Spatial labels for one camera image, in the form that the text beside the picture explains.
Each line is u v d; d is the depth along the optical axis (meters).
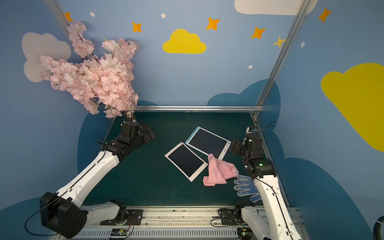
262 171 0.49
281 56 0.87
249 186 0.84
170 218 0.75
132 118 0.95
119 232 0.72
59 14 0.70
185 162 0.93
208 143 1.05
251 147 0.53
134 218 0.74
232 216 0.75
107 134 1.14
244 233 0.73
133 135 0.61
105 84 0.59
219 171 0.86
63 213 0.38
